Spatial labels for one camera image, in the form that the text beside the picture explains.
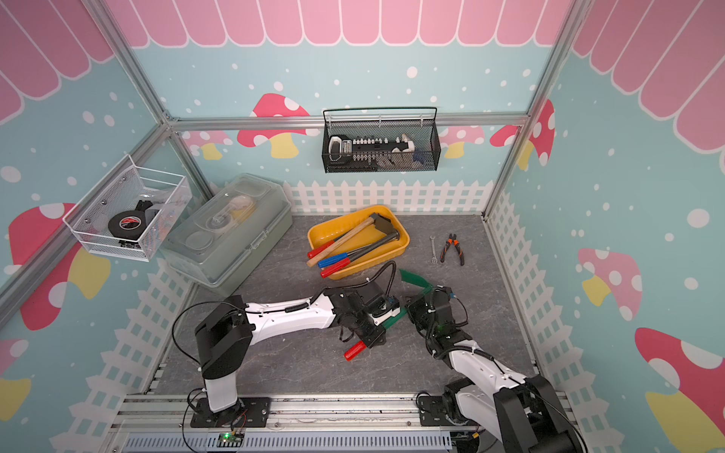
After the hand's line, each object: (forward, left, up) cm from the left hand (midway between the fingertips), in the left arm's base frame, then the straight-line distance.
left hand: (378, 342), depth 81 cm
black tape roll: (+18, +64, +29) cm, 73 cm away
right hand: (+14, -7, +4) cm, 16 cm away
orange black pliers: (+44, -30, -5) cm, 53 cm away
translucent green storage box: (+26, +49, +15) cm, 58 cm away
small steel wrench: (+33, -21, -4) cm, 40 cm away
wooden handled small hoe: (+48, -2, +1) cm, 48 cm away
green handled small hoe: (+20, -10, +3) cm, 23 cm away
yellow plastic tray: (+45, +19, -2) cm, 49 cm away
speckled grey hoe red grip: (+33, +19, +3) cm, 38 cm away
